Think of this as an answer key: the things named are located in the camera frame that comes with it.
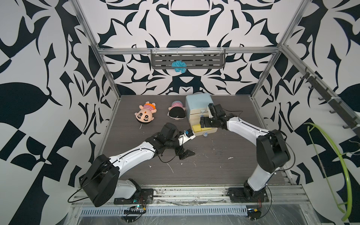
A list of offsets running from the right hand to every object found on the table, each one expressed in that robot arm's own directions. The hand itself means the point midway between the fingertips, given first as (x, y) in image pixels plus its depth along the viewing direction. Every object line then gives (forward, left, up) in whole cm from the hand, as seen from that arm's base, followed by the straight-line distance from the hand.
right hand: (206, 119), depth 94 cm
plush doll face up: (+4, +41, 0) cm, 41 cm away
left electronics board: (-48, +39, -9) cm, 62 cm away
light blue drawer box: (+7, +6, +5) cm, 10 cm away
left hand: (-18, +11, +4) cm, 22 cm away
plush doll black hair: (+9, +20, -2) cm, 22 cm away
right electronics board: (-50, -19, -11) cm, 55 cm away
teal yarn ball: (+25, +17, +26) cm, 40 cm away
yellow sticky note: (-4, +5, -5) cm, 8 cm away
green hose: (-41, -44, +21) cm, 64 cm away
